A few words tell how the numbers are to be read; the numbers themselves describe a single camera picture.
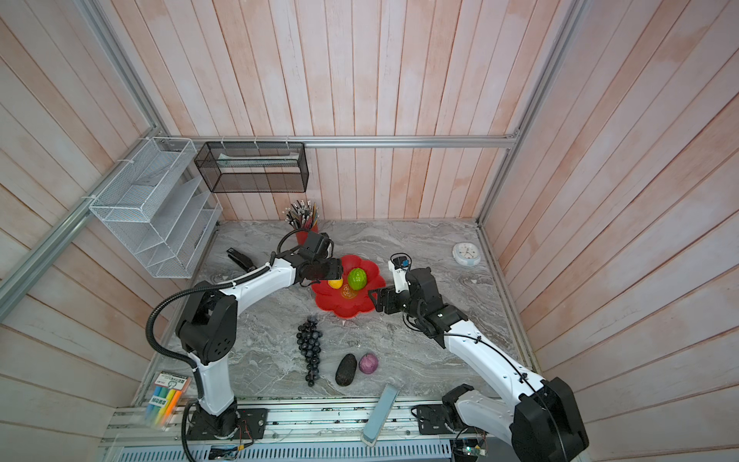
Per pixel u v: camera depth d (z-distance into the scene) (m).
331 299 0.96
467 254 1.07
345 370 0.79
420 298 0.61
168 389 0.78
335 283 0.98
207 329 0.50
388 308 0.71
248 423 0.73
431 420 0.74
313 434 0.73
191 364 0.53
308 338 0.82
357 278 0.95
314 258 0.73
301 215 0.98
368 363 0.80
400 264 0.72
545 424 0.39
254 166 1.04
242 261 1.04
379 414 0.74
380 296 0.71
